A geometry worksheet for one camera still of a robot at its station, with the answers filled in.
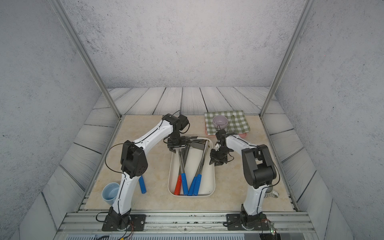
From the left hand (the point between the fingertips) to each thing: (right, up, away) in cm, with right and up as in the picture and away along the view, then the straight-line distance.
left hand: (184, 151), depth 89 cm
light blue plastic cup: (-40, -21, -8) cm, 45 cm away
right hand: (+17, -7, +1) cm, 18 cm away
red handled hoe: (-3, -16, -5) cm, 17 cm away
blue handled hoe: (+11, +3, +9) cm, 14 cm away
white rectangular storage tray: (+6, -6, +7) cm, 11 cm away
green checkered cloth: (+38, +17, +26) cm, 49 cm away
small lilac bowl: (+26, +19, +24) cm, 40 cm away
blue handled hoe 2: (+9, -14, -6) cm, 17 cm away
